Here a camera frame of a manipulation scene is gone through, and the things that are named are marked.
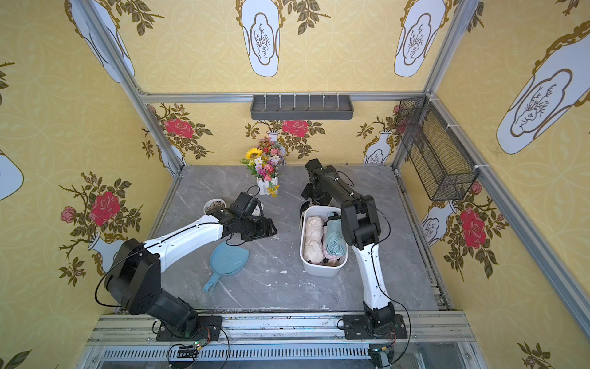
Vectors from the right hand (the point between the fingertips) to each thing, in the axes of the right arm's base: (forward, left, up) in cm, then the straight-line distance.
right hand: (318, 197), depth 105 cm
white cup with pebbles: (-9, +44, +5) cm, 46 cm away
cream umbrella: (-29, +2, +9) cm, 30 cm away
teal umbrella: (-29, -5, +13) cm, 32 cm away
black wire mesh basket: (-3, -38, +30) cm, 49 cm away
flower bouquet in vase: (+7, +24, +15) cm, 29 cm away
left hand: (-21, +21, +6) cm, 31 cm away
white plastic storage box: (-29, -1, +7) cm, 30 cm away
